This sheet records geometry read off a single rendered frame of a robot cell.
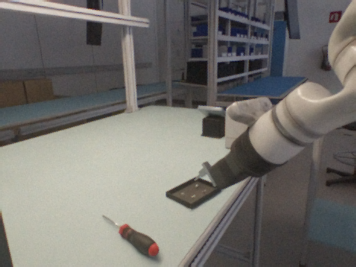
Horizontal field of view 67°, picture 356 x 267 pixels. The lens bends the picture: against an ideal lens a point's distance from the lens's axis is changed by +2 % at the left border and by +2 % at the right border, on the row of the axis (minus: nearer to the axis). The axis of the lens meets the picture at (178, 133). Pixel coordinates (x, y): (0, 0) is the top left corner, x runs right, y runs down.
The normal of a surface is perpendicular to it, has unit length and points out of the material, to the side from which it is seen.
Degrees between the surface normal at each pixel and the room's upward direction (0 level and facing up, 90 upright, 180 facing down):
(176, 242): 0
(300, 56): 90
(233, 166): 98
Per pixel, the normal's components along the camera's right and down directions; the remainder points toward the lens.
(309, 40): -0.50, 0.25
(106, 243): -0.03, -0.96
